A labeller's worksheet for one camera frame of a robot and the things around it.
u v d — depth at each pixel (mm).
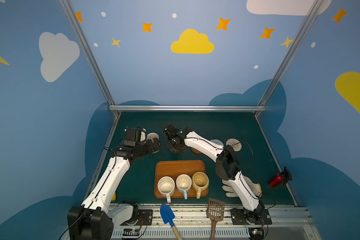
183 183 839
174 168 902
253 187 834
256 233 733
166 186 843
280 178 783
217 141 1044
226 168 565
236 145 1038
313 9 705
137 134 617
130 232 731
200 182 858
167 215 747
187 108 1188
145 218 742
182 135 677
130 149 547
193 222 737
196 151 662
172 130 749
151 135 967
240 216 749
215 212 747
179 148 820
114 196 800
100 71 954
